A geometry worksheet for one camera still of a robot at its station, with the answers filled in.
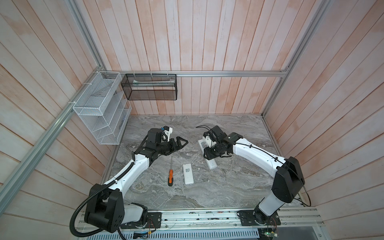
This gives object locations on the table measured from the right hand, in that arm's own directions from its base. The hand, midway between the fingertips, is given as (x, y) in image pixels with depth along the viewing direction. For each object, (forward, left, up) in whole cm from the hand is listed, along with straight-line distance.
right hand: (206, 154), depth 85 cm
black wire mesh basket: (+45, +39, +15) cm, 61 cm away
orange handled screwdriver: (-12, +21, -8) cm, 26 cm away
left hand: (0, +13, +7) cm, 15 cm away
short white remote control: (-8, +11, -10) cm, 17 cm away
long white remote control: (-6, -2, +1) cm, 7 cm away
